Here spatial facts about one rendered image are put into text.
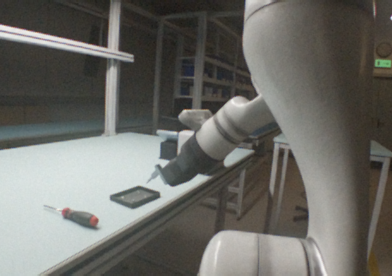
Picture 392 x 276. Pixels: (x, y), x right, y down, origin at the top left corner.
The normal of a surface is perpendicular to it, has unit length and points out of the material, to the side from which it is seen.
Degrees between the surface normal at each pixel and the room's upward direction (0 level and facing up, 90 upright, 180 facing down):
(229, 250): 15
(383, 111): 90
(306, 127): 109
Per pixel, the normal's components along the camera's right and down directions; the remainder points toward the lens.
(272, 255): 0.01, -0.92
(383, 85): -0.44, 0.11
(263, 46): -0.86, 0.22
